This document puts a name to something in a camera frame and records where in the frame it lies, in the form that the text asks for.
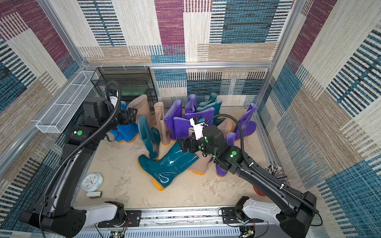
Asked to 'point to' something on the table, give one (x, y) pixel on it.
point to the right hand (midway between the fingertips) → (188, 138)
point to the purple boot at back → (191, 104)
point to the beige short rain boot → (203, 161)
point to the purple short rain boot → (181, 126)
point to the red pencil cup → (259, 192)
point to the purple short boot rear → (207, 113)
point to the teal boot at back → (213, 97)
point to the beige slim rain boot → (159, 110)
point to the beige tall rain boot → (141, 103)
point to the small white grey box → (95, 195)
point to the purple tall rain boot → (174, 111)
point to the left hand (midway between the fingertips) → (129, 109)
